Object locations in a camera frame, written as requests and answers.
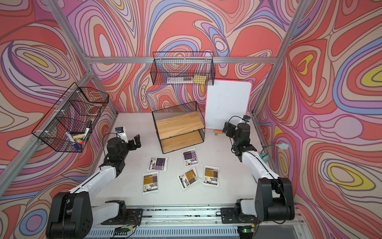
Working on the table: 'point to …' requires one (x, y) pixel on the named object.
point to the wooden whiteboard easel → (217, 132)
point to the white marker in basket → (70, 136)
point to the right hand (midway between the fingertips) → (232, 128)
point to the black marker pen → (89, 125)
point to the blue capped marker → (76, 147)
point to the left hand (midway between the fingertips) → (132, 136)
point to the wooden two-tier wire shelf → (180, 126)
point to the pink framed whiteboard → (225, 99)
